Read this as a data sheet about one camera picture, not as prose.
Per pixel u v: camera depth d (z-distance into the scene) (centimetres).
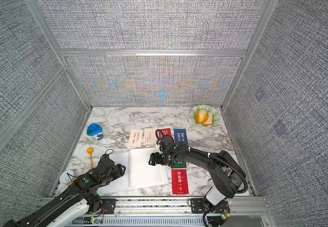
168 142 69
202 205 74
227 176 45
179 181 82
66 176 79
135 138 100
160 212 74
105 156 75
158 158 74
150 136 100
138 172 83
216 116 109
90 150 93
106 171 63
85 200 62
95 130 92
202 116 103
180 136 103
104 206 73
